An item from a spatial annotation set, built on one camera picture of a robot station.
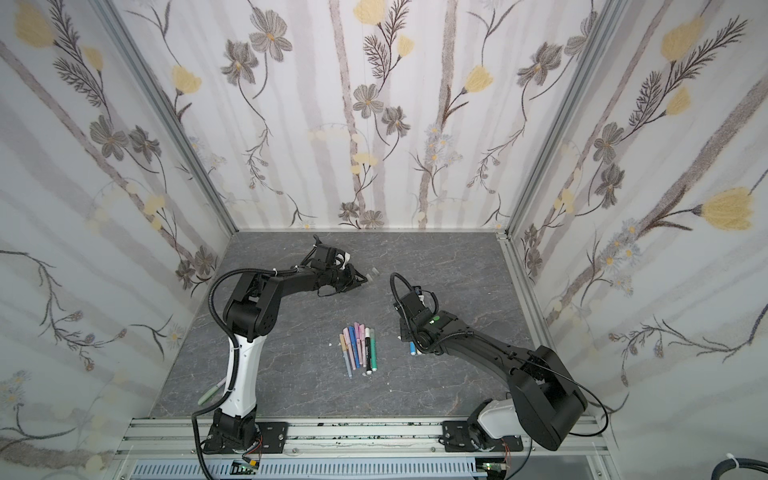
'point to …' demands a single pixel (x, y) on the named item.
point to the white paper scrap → (399, 337)
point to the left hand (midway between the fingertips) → (364, 271)
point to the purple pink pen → (357, 337)
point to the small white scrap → (330, 344)
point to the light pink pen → (350, 348)
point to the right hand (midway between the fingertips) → (404, 318)
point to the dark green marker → (373, 350)
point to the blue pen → (354, 344)
